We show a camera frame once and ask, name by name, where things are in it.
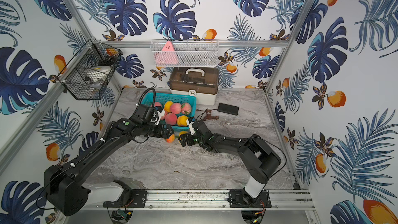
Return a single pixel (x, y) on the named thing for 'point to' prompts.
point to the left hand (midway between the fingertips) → (166, 128)
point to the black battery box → (228, 109)
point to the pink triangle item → (167, 55)
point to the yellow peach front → (182, 120)
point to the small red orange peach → (171, 139)
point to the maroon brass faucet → (208, 112)
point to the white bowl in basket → (97, 74)
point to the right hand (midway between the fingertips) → (185, 135)
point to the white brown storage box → (202, 82)
